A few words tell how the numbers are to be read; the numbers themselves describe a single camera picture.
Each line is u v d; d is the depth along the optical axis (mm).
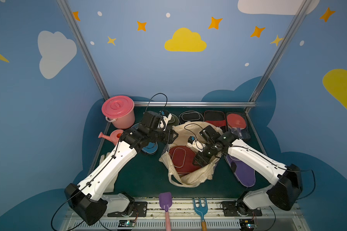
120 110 954
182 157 949
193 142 705
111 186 805
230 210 737
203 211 738
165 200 770
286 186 402
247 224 716
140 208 764
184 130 687
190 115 1141
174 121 1111
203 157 680
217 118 1111
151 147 623
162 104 1790
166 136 619
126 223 711
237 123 1267
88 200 370
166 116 629
